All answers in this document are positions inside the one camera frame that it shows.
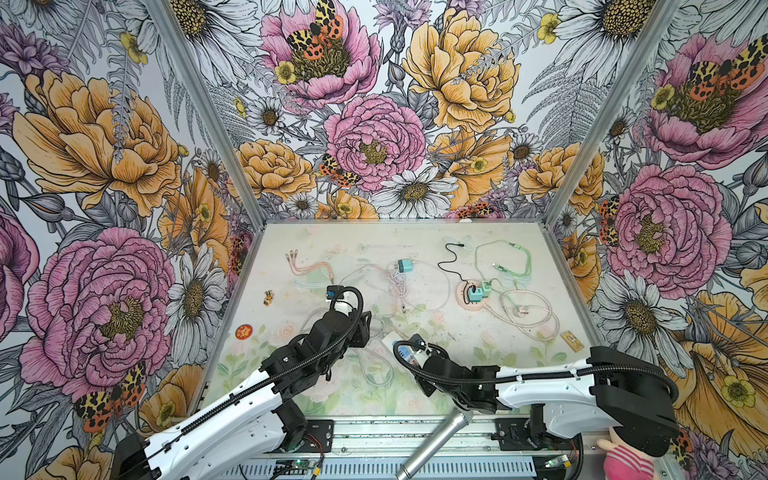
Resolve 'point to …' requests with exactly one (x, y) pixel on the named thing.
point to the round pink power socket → (459, 296)
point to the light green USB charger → (486, 287)
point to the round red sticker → (243, 331)
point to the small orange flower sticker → (269, 297)
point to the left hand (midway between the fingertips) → (361, 323)
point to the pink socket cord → (519, 325)
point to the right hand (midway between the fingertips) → (418, 371)
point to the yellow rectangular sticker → (572, 341)
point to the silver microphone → (456, 421)
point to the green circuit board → (303, 464)
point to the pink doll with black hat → (632, 448)
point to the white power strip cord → (354, 352)
